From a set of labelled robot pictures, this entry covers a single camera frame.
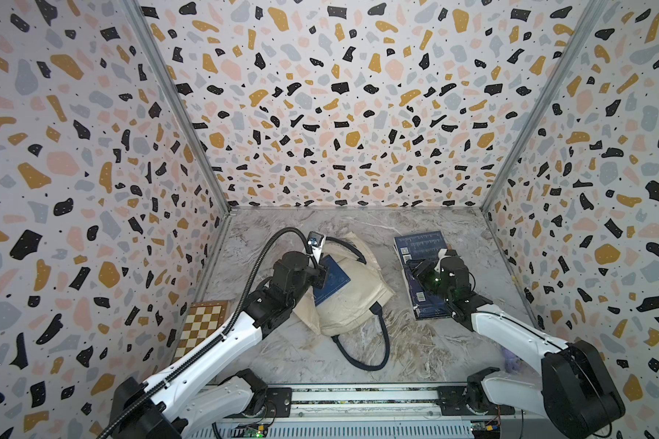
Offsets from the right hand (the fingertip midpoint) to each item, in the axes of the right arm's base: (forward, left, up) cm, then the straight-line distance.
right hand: (409, 263), depth 86 cm
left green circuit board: (-43, +43, -15) cm, 62 cm away
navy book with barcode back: (+13, -7, -8) cm, 17 cm away
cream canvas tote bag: (-3, +13, -13) cm, 19 cm away
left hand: (-5, +26, +11) cm, 28 cm away
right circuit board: (-40, -18, -17) cm, 47 cm away
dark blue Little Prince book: (-9, -6, -11) cm, 15 cm away
